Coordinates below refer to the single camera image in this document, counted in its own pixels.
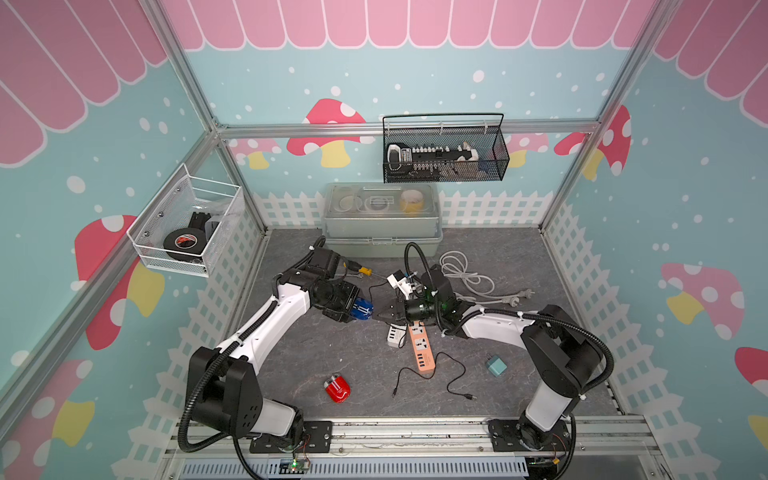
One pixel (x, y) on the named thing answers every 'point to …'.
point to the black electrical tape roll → (185, 239)
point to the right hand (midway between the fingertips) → (374, 317)
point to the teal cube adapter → (496, 366)
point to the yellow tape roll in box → (412, 201)
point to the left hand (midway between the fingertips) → (364, 306)
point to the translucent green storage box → (378, 219)
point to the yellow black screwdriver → (358, 267)
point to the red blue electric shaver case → (337, 388)
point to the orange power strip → (422, 349)
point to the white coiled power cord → (454, 264)
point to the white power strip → (396, 335)
